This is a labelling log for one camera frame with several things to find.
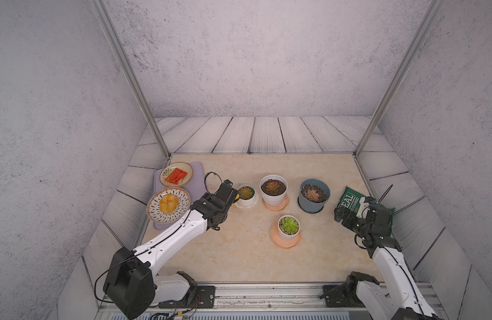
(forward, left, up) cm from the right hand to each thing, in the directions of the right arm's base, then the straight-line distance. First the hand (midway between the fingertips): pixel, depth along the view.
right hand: (345, 212), depth 83 cm
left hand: (+2, +56, +6) cm, 56 cm away
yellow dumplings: (+8, +79, -6) cm, 80 cm away
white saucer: (+8, +40, -10) cm, 42 cm away
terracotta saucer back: (+8, +26, -10) cm, 29 cm away
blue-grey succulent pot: (+10, +11, -1) cm, 15 cm away
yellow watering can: (-5, +43, +19) cm, 48 cm away
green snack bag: (+12, -9, -10) cm, 18 cm away
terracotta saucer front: (-8, +27, -10) cm, 31 cm away
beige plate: (+31, +86, -6) cm, 91 cm away
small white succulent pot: (+11, +41, -2) cm, 43 cm away
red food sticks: (+26, +80, -6) cm, 84 cm away
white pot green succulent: (-6, +24, 0) cm, 25 cm away
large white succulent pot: (+12, +29, 0) cm, 32 cm away
